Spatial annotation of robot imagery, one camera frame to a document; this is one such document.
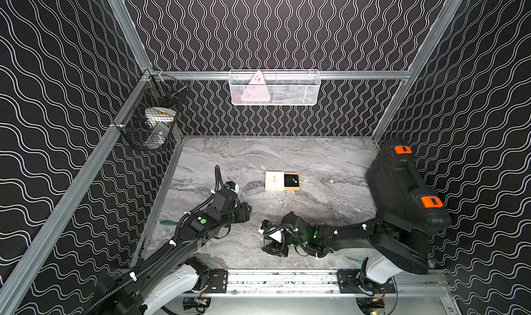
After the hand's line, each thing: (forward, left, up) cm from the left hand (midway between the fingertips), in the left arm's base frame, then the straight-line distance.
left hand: (247, 206), depth 79 cm
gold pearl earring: (+21, -19, -11) cm, 31 cm away
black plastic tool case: (+8, -55, +8) cm, 56 cm away
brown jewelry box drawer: (+18, -17, -11) cm, 27 cm away
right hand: (-9, -7, -10) cm, 16 cm away
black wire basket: (+49, +47, +15) cm, 70 cm away
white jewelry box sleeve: (+18, -10, -10) cm, 23 cm away
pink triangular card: (+43, 0, +23) cm, 49 cm away
